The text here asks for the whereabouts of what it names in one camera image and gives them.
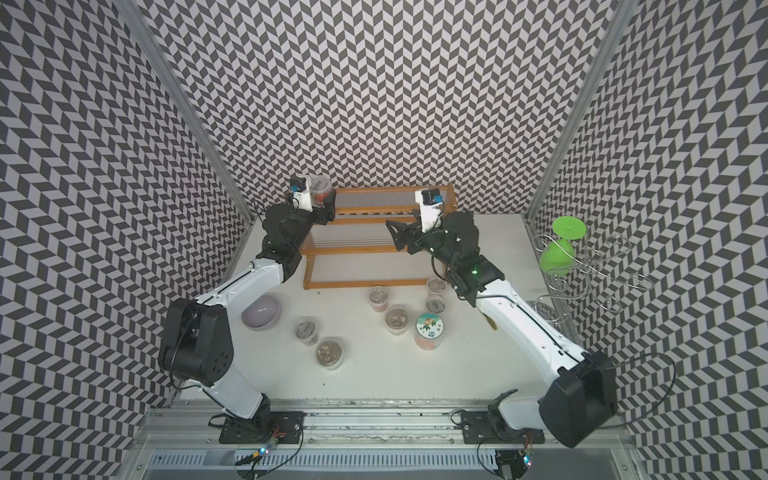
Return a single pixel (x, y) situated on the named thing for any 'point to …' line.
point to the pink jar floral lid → (429, 328)
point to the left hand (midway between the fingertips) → (321, 189)
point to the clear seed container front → (329, 353)
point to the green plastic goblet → (557, 257)
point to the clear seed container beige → (397, 319)
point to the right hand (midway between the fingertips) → (402, 221)
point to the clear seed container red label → (319, 186)
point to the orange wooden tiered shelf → (358, 247)
